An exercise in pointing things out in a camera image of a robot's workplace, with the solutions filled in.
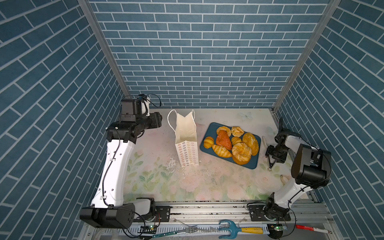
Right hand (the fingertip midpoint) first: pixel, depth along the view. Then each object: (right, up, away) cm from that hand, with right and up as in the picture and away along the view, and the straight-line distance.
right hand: (272, 156), depth 94 cm
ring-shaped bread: (-28, +17, +11) cm, 35 cm away
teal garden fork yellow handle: (-30, -28, -26) cm, 49 cm away
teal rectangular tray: (-37, +15, +15) cm, 43 cm away
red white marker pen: (+6, -29, -24) cm, 38 cm away
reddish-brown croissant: (-31, +10, +2) cm, 32 cm away
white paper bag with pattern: (-55, +11, +4) cm, 56 cm away
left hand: (-66, +24, -23) cm, 74 cm away
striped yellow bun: (-22, +10, +3) cm, 25 cm away
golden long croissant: (-32, +3, -2) cm, 32 cm away
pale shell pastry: (-20, +15, +8) cm, 26 cm away
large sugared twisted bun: (-21, +2, -4) cm, 21 cm away
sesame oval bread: (-13, +10, +2) cm, 16 cm away
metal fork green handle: (-51, -29, -25) cm, 63 cm away
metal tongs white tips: (-2, +10, +8) cm, 13 cm away
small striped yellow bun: (-40, +8, +3) cm, 41 cm away
